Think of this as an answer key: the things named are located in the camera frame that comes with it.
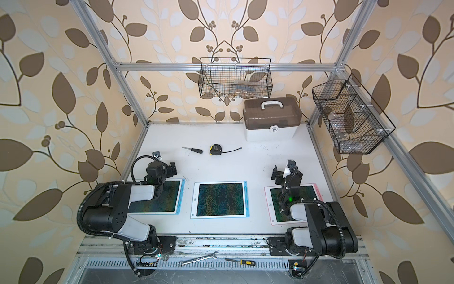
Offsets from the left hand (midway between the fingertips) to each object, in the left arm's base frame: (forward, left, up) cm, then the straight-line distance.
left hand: (160, 163), depth 94 cm
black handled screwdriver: (+12, -15, -4) cm, 20 cm away
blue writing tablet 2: (-19, -7, -6) cm, 21 cm away
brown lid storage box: (+32, -60, +4) cm, 68 cm away
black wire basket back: (+37, -40, +29) cm, 61 cm away
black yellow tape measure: (+12, -29, -3) cm, 32 cm away
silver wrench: (-41, -32, -5) cm, 52 cm away
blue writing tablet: (-18, -34, -5) cm, 39 cm away
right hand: (-4, -66, +3) cm, 67 cm away
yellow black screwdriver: (-43, -43, -5) cm, 61 cm away
